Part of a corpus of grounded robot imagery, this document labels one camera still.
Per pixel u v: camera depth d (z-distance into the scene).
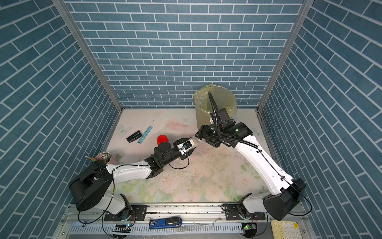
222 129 0.53
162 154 0.61
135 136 1.02
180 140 0.74
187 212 0.75
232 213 0.73
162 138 0.89
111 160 0.81
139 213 0.73
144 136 1.05
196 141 0.70
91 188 0.43
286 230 0.68
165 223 0.67
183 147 0.67
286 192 0.38
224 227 0.71
